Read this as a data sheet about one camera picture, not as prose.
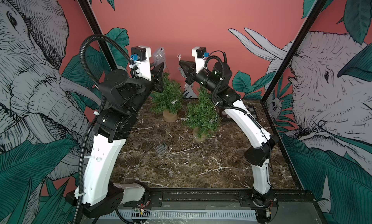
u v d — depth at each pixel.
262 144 0.48
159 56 0.45
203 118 0.71
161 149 0.93
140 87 0.39
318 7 0.72
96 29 0.80
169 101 0.62
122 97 0.35
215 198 0.75
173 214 0.70
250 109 1.11
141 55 0.36
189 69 0.57
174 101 0.62
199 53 0.50
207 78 0.55
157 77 0.42
